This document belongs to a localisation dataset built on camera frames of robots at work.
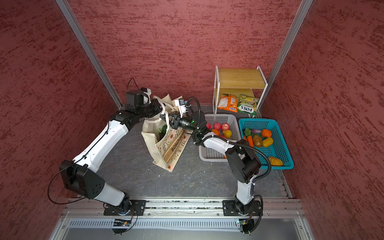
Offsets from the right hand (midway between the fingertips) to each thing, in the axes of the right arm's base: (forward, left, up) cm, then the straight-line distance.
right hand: (160, 118), depth 71 cm
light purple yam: (+11, -60, -30) cm, 68 cm away
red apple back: (+15, -33, -28) cm, 46 cm away
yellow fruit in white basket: (+8, -39, -27) cm, 48 cm away
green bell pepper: (+7, +4, -21) cm, 23 cm away
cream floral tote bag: (-6, -3, -14) cm, 15 cm away
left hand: (+9, -1, -1) cm, 9 cm away
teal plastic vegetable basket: (-4, -69, -28) cm, 75 cm away
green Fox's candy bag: (+22, -53, -14) cm, 59 cm away
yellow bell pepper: (+1, -64, -28) cm, 70 cm away
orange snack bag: (+23, -40, -13) cm, 48 cm away
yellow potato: (-12, -64, -27) cm, 70 cm away
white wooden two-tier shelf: (+27, -52, 0) cm, 59 cm away
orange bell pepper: (+7, -65, -27) cm, 70 cm away
